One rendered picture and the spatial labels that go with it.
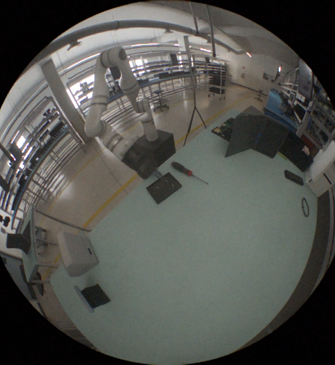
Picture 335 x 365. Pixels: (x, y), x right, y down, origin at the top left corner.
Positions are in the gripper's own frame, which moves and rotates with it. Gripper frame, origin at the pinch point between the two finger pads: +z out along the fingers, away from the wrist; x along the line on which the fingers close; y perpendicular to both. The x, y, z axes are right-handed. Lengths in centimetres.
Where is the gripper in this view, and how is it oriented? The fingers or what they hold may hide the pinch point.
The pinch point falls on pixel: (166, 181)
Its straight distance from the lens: 42.4
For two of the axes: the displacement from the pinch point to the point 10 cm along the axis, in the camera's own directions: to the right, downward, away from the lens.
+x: -4.7, 7.9, -3.9
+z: 7.3, 6.0, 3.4
